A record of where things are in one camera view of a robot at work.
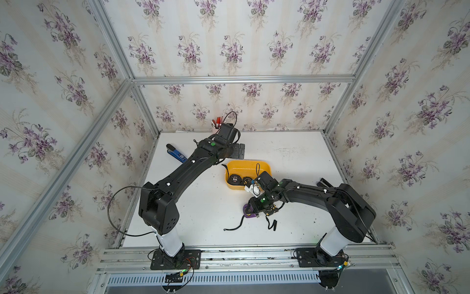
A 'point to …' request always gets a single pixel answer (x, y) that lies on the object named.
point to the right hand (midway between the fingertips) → (250, 211)
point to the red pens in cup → (218, 122)
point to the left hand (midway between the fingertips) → (236, 150)
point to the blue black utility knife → (175, 154)
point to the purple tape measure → (245, 214)
